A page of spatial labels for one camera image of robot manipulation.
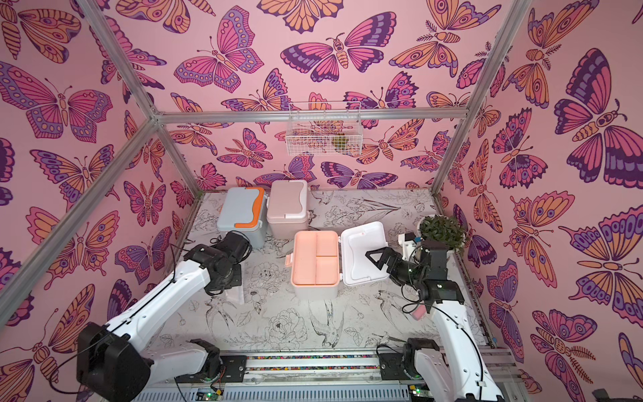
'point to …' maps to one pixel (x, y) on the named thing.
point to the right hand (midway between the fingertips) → (376, 259)
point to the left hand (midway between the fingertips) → (232, 278)
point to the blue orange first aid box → (244, 210)
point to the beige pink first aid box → (287, 208)
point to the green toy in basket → (340, 143)
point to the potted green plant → (443, 228)
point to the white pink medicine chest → (321, 261)
